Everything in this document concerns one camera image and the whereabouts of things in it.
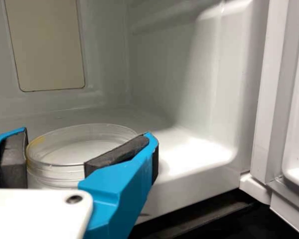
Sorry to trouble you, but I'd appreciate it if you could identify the petri dish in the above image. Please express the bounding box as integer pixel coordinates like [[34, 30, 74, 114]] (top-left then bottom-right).
[[25, 123, 140, 190]]

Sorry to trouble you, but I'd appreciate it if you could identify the incubator door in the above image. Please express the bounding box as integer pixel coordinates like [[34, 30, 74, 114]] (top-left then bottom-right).
[[249, 0, 299, 239]]

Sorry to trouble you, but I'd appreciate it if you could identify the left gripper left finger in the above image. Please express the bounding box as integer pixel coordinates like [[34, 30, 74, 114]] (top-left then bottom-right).
[[0, 126, 29, 189]]

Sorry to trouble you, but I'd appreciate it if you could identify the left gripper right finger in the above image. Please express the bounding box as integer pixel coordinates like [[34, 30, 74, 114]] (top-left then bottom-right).
[[78, 131, 160, 239]]

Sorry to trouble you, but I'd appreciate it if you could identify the black platform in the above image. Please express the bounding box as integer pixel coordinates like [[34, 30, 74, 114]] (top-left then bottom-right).
[[132, 188, 299, 239]]

